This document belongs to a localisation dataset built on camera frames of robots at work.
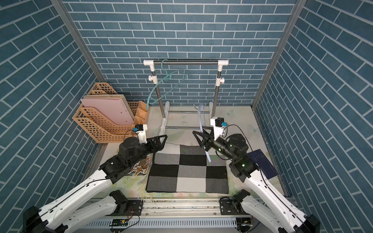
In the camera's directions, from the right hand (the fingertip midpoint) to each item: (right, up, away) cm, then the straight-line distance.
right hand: (199, 129), depth 64 cm
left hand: (-16, -6, +9) cm, 19 cm away
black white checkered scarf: (-9, -25, +22) cm, 35 cm away
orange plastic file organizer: (-57, -2, +23) cm, 61 cm away
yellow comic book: (-34, -25, +23) cm, 48 cm away
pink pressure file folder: (-51, +10, +23) cm, 57 cm away
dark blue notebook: (+35, -18, +20) cm, 44 cm away
